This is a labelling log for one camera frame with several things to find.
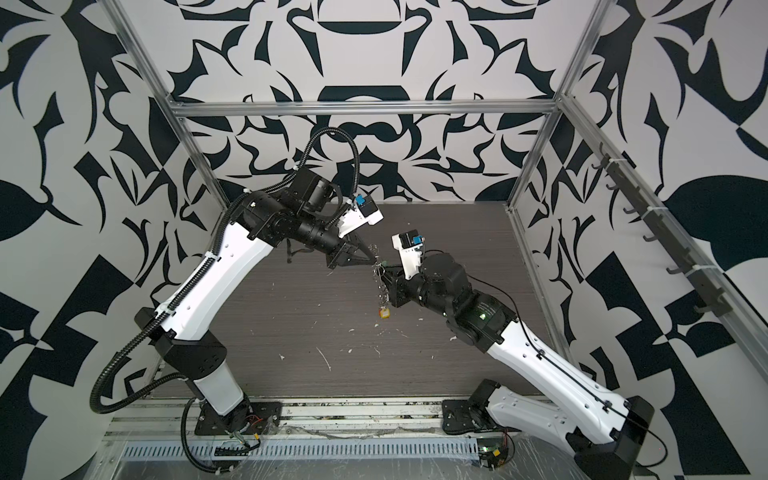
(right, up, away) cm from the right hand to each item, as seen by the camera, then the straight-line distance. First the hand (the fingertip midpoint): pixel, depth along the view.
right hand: (380, 270), depth 65 cm
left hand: (-1, +4, -3) cm, 5 cm away
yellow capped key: (+1, -11, +6) cm, 12 cm away
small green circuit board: (+26, -43, +5) cm, 51 cm away
